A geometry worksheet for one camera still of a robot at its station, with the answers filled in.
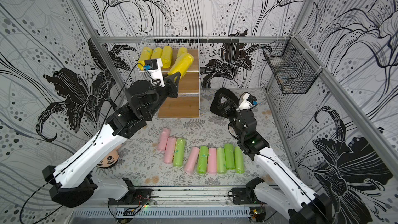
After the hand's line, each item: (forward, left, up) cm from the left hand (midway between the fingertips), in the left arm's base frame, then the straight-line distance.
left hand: (178, 77), depth 59 cm
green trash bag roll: (-13, +3, -43) cm, 45 cm away
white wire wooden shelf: (+22, +2, -44) cm, 50 cm away
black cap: (+22, -17, -48) cm, 55 cm away
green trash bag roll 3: (-17, -20, -42) cm, 50 cm away
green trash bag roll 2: (-17, -11, -42) cm, 46 cm away
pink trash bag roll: (-6, +13, -43) cm, 45 cm away
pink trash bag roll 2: (-12, +8, -44) cm, 46 cm away
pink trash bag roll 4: (-21, -16, -43) cm, 50 cm away
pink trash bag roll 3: (-17, -5, -43) cm, 47 cm away
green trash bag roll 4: (-15, -25, -42) cm, 51 cm away
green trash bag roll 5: (-16, -30, -43) cm, 55 cm away
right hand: (+2, -20, -13) cm, 24 cm away
